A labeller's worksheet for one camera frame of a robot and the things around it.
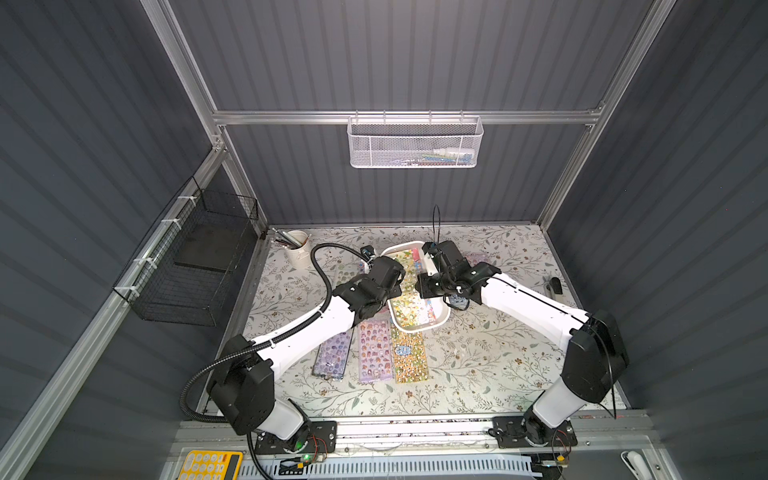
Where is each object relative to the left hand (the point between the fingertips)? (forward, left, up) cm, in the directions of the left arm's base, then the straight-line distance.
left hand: (396, 283), depth 81 cm
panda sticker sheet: (-13, -4, -18) cm, 23 cm away
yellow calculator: (-39, +44, -18) cm, 62 cm away
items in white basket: (+36, -16, +16) cm, 43 cm away
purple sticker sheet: (-13, +19, -18) cm, 29 cm away
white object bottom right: (-41, -55, -16) cm, 70 cm away
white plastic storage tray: (-5, -11, -8) cm, 15 cm away
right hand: (+1, -7, -2) cm, 7 cm away
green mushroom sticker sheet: (-4, -3, -7) cm, 8 cm away
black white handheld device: (+8, -53, -13) cm, 55 cm away
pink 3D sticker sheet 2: (+24, -31, -18) cm, 43 cm away
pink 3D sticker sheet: (-11, +6, -19) cm, 23 cm away
